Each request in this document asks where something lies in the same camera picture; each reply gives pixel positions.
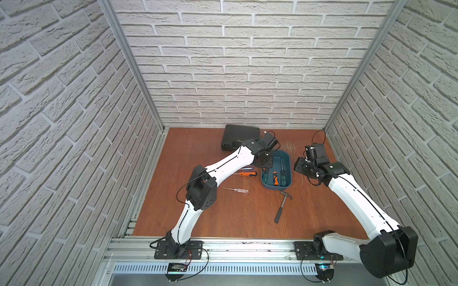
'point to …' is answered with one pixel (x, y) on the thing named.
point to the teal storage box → (278, 176)
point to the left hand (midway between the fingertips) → (272, 162)
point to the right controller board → (324, 270)
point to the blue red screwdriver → (247, 168)
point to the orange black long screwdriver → (246, 173)
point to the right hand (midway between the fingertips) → (301, 165)
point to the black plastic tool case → (233, 133)
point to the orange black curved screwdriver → (275, 176)
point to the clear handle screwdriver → (238, 190)
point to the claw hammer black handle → (278, 215)
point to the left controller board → (177, 267)
